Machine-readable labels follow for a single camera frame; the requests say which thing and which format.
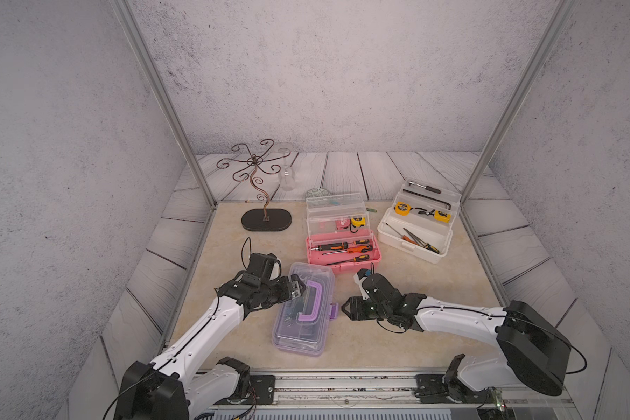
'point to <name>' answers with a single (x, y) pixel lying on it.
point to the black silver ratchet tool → (426, 187)
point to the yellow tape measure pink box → (359, 221)
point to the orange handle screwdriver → (363, 248)
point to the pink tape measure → (342, 224)
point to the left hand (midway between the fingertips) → (299, 291)
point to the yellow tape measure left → (402, 208)
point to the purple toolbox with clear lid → (302, 324)
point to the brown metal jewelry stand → (261, 220)
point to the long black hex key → (430, 198)
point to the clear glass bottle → (286, 175)
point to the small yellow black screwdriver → (356, 259)
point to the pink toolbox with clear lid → (339, 233)
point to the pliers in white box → (422, 243)
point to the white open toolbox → (422, 220)
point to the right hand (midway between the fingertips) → (348, 309)
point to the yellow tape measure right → (437, 216)
